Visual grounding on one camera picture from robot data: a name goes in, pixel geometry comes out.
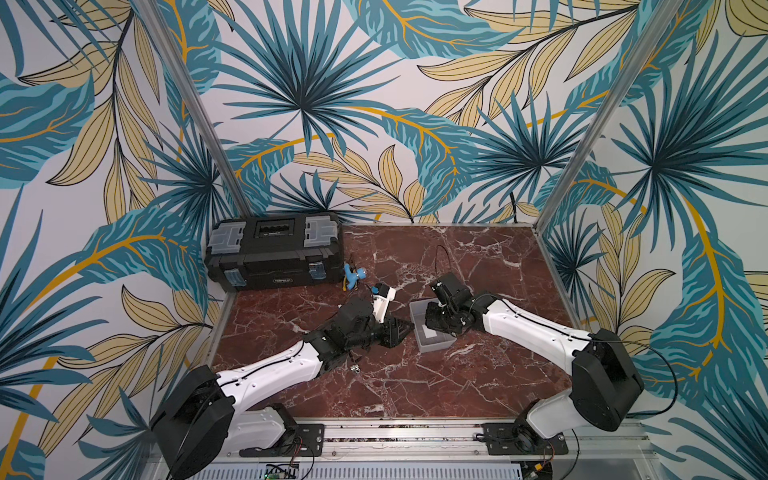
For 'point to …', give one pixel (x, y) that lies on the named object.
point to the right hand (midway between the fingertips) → (426, 320)
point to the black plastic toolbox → (276, 252)
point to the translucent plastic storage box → (427, 338)
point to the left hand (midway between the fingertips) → (410, 331)
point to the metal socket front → (355, 368)
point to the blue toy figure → (350, 278)
